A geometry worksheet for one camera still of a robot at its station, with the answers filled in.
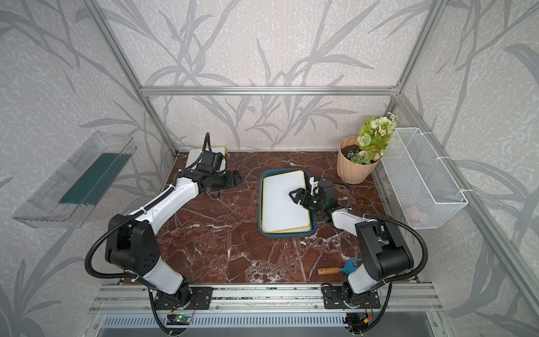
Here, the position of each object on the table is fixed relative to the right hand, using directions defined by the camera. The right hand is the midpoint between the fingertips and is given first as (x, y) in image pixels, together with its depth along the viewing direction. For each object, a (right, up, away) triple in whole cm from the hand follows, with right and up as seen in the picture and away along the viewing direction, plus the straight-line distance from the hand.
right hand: (295, 195), depth 92 cm
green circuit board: (-41, -40, -21) cm, 61 cm away
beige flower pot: (+28, +10, +7) cm, 30 cm away
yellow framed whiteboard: (-7, -8, +2) cm, 11 cm away
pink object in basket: (+40, -3, -19) cm, 45 cm away
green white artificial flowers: (+34, +26, -3) cm, 43 cm away
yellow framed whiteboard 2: (-57, +19, +29) cm, 67 cm away
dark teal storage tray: (+4, -16, -4) cm, 17 cm away
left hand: (-26, +7, -3) cm, 27 cm away
